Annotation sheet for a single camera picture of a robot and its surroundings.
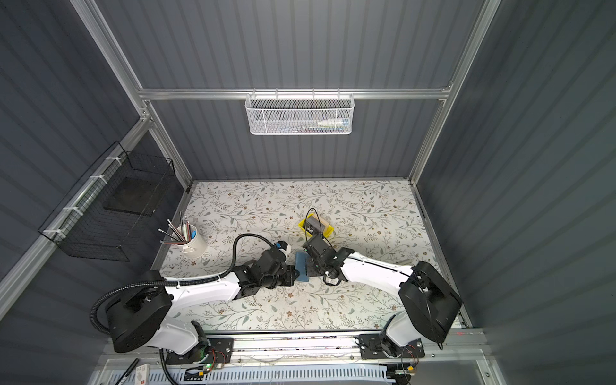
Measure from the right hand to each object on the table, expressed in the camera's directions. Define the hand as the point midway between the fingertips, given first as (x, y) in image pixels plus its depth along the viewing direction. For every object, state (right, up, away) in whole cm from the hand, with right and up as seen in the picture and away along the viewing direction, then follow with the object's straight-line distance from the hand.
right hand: (312, 265), depth 86 cm
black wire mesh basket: (-62, +22, -13) cm, 67 cm away
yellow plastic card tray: (+7, +12, +13) cm, 19 cm away
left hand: (-3, -4, -3) cm, 6 cm away
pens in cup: (-50, +10, +5) cm, 51 cm away
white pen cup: (-44, +6, +3) cm, 44 cm away
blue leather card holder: (-4, +1, -1) cm, 4 cm away
